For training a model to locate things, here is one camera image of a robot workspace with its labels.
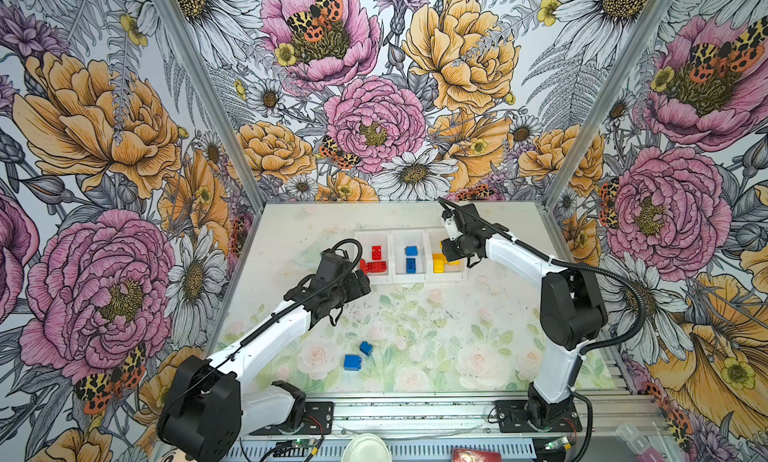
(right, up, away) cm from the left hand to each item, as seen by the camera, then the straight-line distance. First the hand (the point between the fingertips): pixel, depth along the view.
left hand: (357, 293), depth 86 cm
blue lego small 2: (+3, -15, -2) cm, 15 cm away
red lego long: (+5, +6, +15) cm, 16 cm away
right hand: (+28, +10, +10) cm, 31 cm away
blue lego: (-1, -18, -3) cm, 18 cm away
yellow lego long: (+28, +8, +4) cm, 30 cm away
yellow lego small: (+25, +8, +9) cm, 27 cm away
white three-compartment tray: (+15, +9, +20) cm, 27 cm away
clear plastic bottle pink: (+67, -31, -16) cm, 75 cm away
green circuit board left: (-12, -32, -14) cm, 37 cm away
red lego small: (+4, +10, +19) cm, 22 cm away
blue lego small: (+17, +11, +20) cm, 28 cm away
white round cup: (+4, -34, -13) cm, 37 cm away
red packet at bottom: (+28, -31, -19) cm, 46 cm away
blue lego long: (+16, +6, +17) cm, 24 cm away
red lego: (0, +6, +14) cm, 16 cm away
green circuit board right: (+49, -32, -14) cm, 60 cm away
